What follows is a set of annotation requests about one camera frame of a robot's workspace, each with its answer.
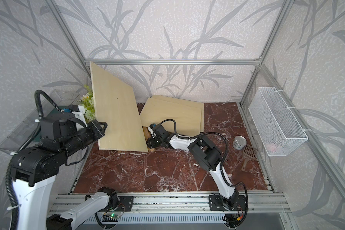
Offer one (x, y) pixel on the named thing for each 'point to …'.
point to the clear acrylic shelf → (24, 130)
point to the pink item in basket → (271, 147)
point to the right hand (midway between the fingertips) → (148, 142)
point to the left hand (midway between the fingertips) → (108, 123)
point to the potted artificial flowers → (87, 101)
